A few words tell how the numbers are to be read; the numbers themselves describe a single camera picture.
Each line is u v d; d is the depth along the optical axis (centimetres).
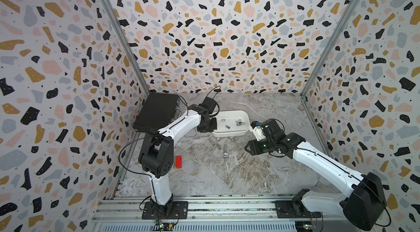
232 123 106
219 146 95
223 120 106
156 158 48
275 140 61
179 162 87
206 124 75
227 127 103
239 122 105
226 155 91
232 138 98
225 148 94
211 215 73
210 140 97
